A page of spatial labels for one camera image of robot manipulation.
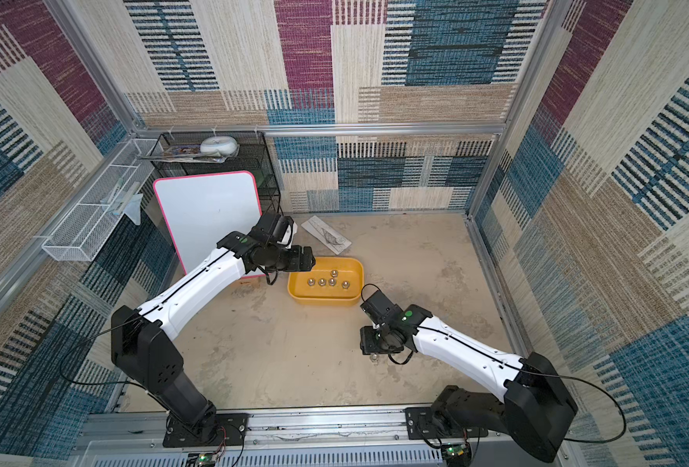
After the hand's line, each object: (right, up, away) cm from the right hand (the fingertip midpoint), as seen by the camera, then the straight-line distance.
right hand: (368, 342), depth 81 cm
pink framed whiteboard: (-47, +37, +4) cm, 60 cm away
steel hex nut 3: (-6, +13, +18) cm, 23 cm away
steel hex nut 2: (-11, +14, +18) cm, 26 cm away
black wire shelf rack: (-35, +55, +13) cm, 66 cm away
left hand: (-18, +23, +3) cm, 29 cm away
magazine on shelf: (-55, +55, +11) cm, 79 cm away
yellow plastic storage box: (-5, +19, +19) cm, 27 cm away
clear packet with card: (-10, +28, +30) cm, 42 cm away
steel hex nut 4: (+2, -6, +4) cm, 7 cm away
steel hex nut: (-14, +14, +18) cm, 27 cm away
